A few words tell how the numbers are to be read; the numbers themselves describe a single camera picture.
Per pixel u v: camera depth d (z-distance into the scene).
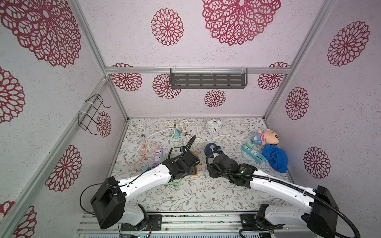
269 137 1.00
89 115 0.75
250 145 0.97
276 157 0.92
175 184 0.87
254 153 0.97
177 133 1.09
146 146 1.03
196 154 0.97
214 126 1.06
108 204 0.41
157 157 0.95
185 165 0.61
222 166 0.59
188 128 1.10
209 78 0.94
